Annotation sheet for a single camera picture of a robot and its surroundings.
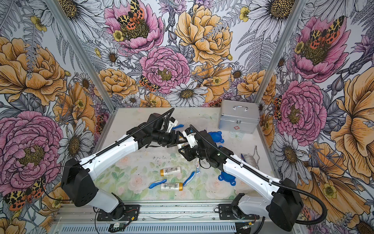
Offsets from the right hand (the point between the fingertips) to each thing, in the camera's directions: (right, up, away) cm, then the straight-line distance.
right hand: (182, 153), depth 76 cm
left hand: (+1, +4, 0) cm, 4 cm away
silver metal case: (+37, +19, +24) cm, 48 cm away
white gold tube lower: (-11, -13, +10) cm, 20 cm away
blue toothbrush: (+5, -15, +11) cm, 19 cm away
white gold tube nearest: (-3, -20, +5) cm, 20 cm away
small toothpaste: (+9, -11, +13) cm, 20 cm away
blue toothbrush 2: (-16, -19, +7) cm, 26 cm away
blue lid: (+26, -17, +10) cm, 32 cm away
